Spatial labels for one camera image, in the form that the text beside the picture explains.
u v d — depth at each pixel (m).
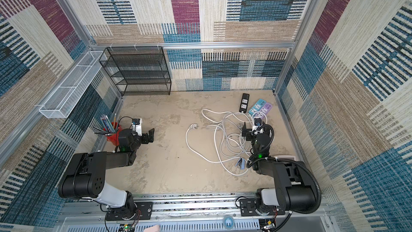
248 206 0.73
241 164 0.85
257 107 1.08
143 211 0.74
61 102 0.71
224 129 0.97
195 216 0.73
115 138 0.89
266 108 1.08
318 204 0.40
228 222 0.71
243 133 0.82
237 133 0.96
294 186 0.44
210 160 0.87
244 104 1.11
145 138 0.85
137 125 0.81
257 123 0.74
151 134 0.87
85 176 0.46
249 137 0.81
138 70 1.09
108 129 0.90
